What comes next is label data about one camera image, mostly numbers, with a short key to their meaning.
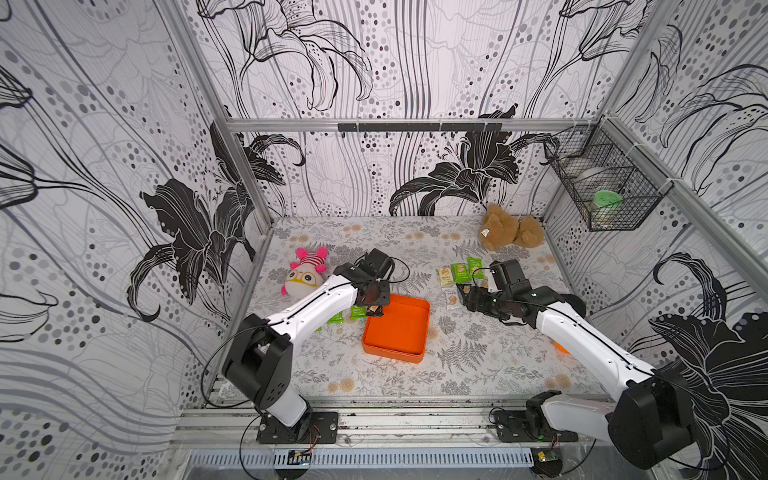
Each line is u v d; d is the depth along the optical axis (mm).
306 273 935
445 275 1012
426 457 765
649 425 392
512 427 718
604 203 775
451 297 954
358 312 930
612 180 783
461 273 1023
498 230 1039
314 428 729
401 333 891
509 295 623
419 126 921
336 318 905
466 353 858
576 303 858
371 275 626
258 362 431
